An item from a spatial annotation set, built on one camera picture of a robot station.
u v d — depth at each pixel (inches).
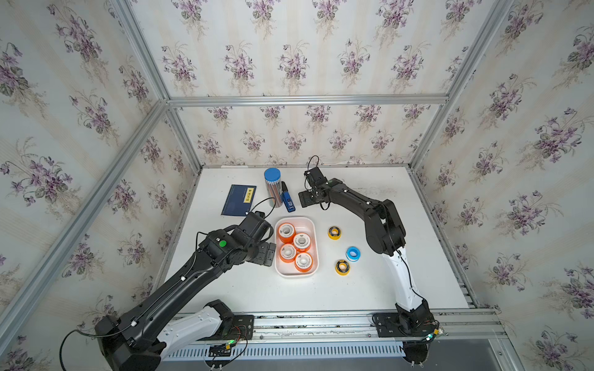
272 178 35.6
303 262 33.9
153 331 15.5
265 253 25.3
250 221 21.7
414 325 25.1
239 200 41.6
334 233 37.6
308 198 36.5
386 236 23.4
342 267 33.9
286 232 35.9
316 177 32.3
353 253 35.0
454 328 28.6
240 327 28.4
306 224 36.7
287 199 40.0
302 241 35.1
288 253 34.8
